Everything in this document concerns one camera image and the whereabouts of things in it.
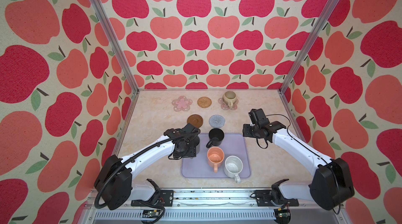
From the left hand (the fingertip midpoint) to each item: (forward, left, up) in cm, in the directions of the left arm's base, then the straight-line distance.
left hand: (192, 155), depth 81 cm
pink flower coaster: (+43, +9, -8) cm, 45 cm away
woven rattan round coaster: (+43, -7, -7) cm, 45 cm away
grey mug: (+5, -3, +4) cm, 7 cm away
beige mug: (+42, -25, 0) cm, 49 cm away
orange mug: (+2, -13, -5) cm, 14 cm away
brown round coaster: (+28, -1, -7) cm, 29 cm away
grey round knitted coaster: (+26, -15, -7) cm, 31 cm away
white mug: (-4, -22, -6) cm, 23 cm away
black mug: (+12, -13, 0) cm, 18 cm away
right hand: (+13, -32, +4) cm, 35 cm away
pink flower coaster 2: (+35, -25, -1) cm, 43 cm away
